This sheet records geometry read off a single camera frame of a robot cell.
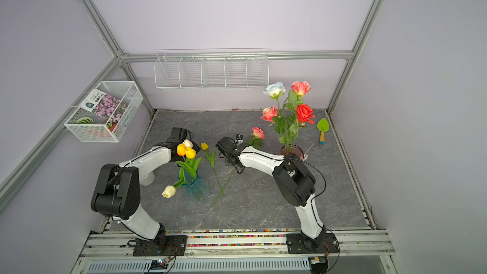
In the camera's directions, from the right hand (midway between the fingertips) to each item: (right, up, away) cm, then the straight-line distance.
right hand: (233, 158), depth 94 cm
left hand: (-18, +3, +1) cm, 18 cm away
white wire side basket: (-54, +16, -22) cm, 60 cm away
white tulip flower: (-17, -5, -34) cm, 39 cm away
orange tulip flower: (-16, +7, -28) cm, 33 cm away
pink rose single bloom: (+12, +12, +11) cm, 20 cm away
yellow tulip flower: (-12, 0, +4) cm, 12 cm away
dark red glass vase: (+28, +6, -16) cm, 33 cm away
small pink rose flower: (+15, +21, -24) cm, 35 cm away
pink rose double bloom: (+25, +18, -17) cm, 35 cm away
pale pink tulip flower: (-14, +9, -26) cm, 31 cm away
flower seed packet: (-49, +24, -19) cm, 57 cm away
